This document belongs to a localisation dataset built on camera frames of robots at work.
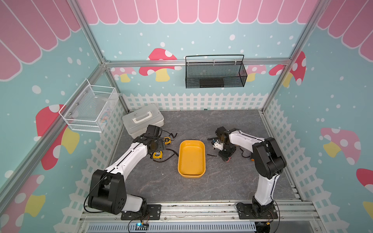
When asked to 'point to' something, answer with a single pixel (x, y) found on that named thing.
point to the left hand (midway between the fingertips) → (157, 148)
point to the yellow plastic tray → (191, 159)
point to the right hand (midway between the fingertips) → (228, 155)
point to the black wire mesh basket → (205, 74)
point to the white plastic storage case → (136, 123)
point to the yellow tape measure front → (157, 155)
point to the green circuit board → (141, 226)
